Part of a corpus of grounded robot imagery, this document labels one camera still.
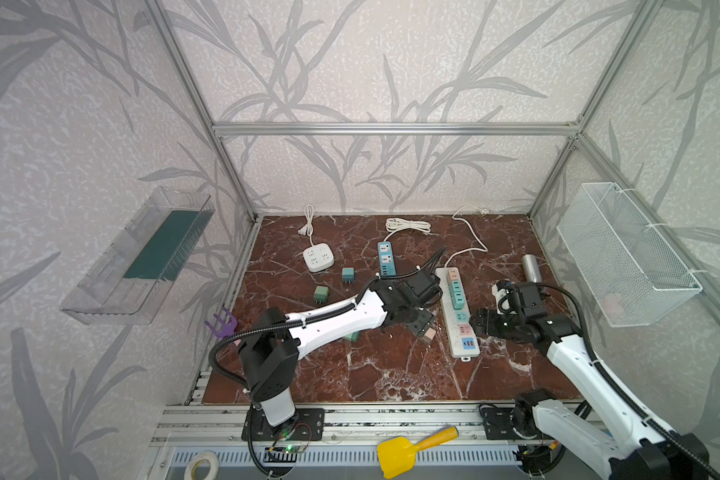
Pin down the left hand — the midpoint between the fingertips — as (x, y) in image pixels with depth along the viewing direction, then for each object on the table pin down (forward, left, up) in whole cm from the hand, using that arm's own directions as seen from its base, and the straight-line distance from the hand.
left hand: (422, 309), depth 81 cm
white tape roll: (-33, +51, -12) cm, 62 cm away
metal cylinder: (+21, -41, -10) cm, 47 cm away
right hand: (0, -17, -3) cm, 17 cm away
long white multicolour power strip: (-4, -13, -10) cm, 17 cm away
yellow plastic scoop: (-32, +7, -11) cm, 34 cm away
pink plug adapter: (+16, -13, -7) cm, 22 cm away
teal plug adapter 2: (+11, -12, -5) cm, 17 cm away
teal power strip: (+24, +9, -11) cm, 28 cm away
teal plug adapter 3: (+6, -12, -6) cm, 15 cm away
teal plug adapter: (+18, +22, -12) cm, 31 cm away
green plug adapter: (+11, +31, -12) cm, 35 cm away
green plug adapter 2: (-4, +19, -11) cm, 22 cm away
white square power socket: (+25, +34, -11) cm, 43 cm away
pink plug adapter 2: (-3, -4, -10) cm, 11 cm away
